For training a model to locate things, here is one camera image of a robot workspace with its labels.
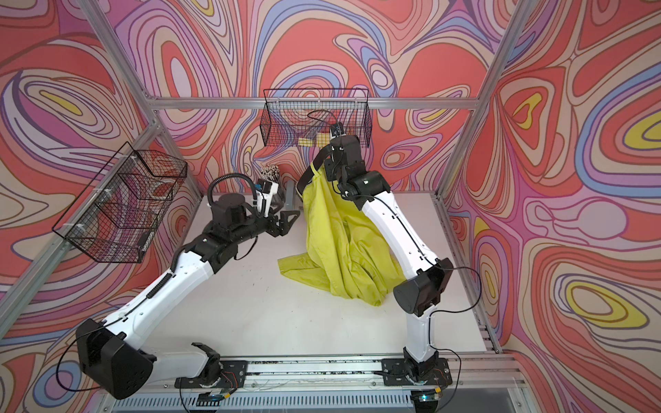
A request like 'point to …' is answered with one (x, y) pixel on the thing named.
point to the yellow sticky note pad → (323, 139)
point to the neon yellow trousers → (348, 255)
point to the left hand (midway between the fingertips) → (293, 208)
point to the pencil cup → (270, 173)
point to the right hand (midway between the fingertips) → (339, 162)
